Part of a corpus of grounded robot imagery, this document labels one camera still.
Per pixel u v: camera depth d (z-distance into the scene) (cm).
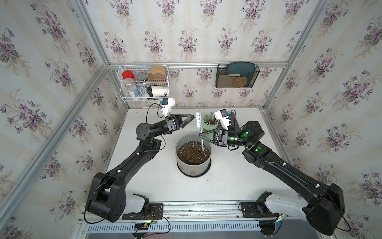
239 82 98
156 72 89
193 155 83
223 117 57
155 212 72
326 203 38
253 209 73
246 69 94
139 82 93
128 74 91
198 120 57
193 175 82
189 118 56
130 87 90
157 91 93
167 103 60
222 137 54
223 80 98
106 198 40
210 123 88
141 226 71
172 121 55
